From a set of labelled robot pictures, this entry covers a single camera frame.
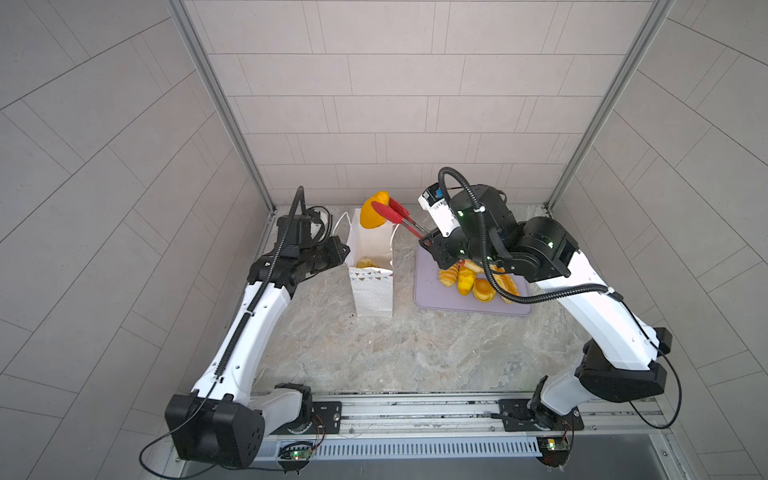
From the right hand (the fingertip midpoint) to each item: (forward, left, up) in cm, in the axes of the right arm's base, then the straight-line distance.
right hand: (422, 240), depth 60 cm
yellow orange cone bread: (+11, -16, -34) cm, 39 cm away
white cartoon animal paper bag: (+15, +14, -26) cm, 33 cm away
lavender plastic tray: (+8, -5, -38) cm, 39 cm away
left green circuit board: (-30, +30, -33) cm, 54 cm away
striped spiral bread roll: (+13, -11, -35) cm, 39 cm away
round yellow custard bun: (+5, -20, -32) cm, 38 cm away
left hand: (+9, +15, -11) cm, 21 cm away
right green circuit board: (-33, -28, -39) cm, 58 cm away
